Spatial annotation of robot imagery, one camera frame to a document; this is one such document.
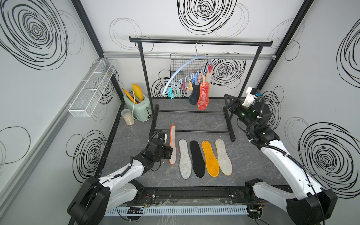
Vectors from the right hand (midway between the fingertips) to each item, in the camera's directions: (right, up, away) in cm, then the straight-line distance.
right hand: (228, 96), depth 67 cm
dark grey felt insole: (-15, +2, +23) cm, 27 cm away
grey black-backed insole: (-12, -38, +19) cm, 44 cm away
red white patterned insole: (-9, -1, +21) cm, 23 cm away
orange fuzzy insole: (-20, -39, +17) cm, 47 cm away
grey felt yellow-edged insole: (+4, -37, +19) cm, 42 cm away
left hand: (-28, -31, +17) cm, 45 cm away
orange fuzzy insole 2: (-4, -39, +17) cm, 43 cm away
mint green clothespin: (-26, +9, +53) cm, 60 cm away
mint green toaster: (-50, -7, +27) cm, 57 cm away
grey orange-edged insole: (-28, -37, +17) cm, 49 cm away
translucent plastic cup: (-61, -10, +29) cm, 68 cm away
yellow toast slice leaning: (-57, +2, +27) cm, 63 cm away
